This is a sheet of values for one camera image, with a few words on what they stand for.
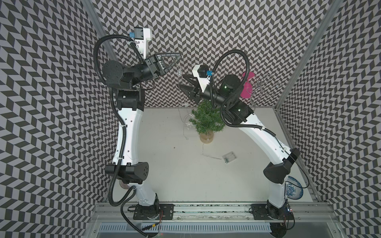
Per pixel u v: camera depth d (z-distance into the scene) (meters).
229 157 0.92
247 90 0.99
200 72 0.45
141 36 0.42
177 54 0.46
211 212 0.74
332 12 0.68
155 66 0.43
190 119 0.84
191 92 0.51
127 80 0.43
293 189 0.79
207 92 0.52
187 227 0.69
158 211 0.71
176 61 0.47
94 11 0.73
